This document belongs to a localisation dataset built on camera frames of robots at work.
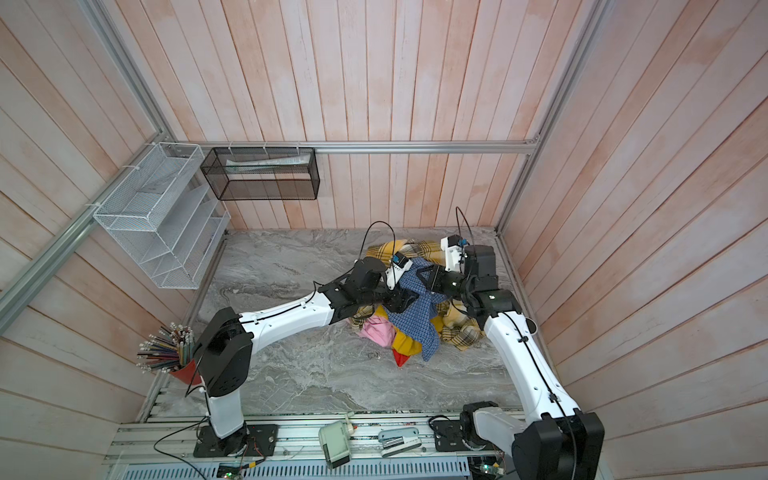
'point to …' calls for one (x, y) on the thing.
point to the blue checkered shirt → (420, 318)
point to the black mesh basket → (262, 173)
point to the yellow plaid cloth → (460, 329)
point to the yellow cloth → (405, 342)
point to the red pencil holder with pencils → (171, 350)
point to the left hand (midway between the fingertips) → (409, 294)
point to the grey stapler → (398, 440)
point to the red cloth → (400, 358)
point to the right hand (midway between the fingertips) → (418, 271)
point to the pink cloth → (378, 329)
